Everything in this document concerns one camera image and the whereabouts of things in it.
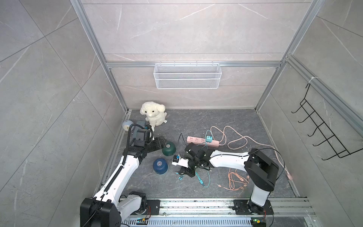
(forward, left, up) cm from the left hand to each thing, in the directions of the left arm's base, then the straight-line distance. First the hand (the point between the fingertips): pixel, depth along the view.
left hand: (162, 139), depth 82 cm
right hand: (-15, -11, -13) cm, 22 cm away
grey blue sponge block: (+25, +20, -14) cm, 34 cm away
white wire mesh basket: (+45, -17, +13) cm, 50 cm away
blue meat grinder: (-14, +1, -6) cm, 15 cm away
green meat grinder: (-3, -4, -6) cm, 8 cm away
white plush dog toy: (+22, +6, -1) cm, 23 cm away
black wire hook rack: (-4, -80, +16) cm, 82 cm away
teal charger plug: (+6, -30, -10) cm, 32 cm away
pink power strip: (+7, -26, -14) cm, 30 cm away
